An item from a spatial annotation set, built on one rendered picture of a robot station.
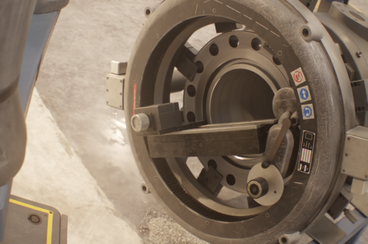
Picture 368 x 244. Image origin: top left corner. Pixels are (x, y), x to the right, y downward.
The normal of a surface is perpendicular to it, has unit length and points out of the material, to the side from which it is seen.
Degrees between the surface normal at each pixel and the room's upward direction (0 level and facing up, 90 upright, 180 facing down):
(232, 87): 89
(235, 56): 90
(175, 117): 52
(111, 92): 90
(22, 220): 0
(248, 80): 97
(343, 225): 0
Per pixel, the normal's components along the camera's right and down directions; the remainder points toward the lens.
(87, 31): 0.31, -0.82
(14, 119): 0.99, 0.02
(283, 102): -0.69, 0.15
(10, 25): 0.81, 0.49
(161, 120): 0.70, -0.07
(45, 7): 0.64, 0.55
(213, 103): 0.72, 0.24
